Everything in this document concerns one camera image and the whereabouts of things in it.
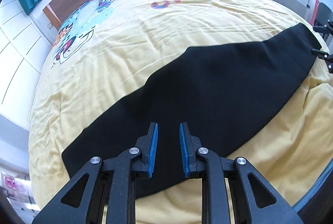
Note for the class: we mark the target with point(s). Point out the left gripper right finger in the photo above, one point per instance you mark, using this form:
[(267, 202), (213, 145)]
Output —
[(233, 191)]

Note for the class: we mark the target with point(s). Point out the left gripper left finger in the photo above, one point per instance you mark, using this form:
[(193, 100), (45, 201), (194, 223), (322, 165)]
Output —
[(103, 191)]

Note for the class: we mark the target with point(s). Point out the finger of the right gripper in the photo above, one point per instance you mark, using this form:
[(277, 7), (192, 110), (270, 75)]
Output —
[(328, 58), (325, 29)]

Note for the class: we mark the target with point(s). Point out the black pants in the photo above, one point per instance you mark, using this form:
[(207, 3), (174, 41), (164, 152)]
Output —
[(225, 93)]

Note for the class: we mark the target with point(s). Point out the yellow dinosaur bed cover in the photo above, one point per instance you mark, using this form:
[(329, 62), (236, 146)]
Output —
[(107, 49)]

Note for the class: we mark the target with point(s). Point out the white wardrobe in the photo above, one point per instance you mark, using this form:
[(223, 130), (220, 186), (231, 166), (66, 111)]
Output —
[(23, 52)]

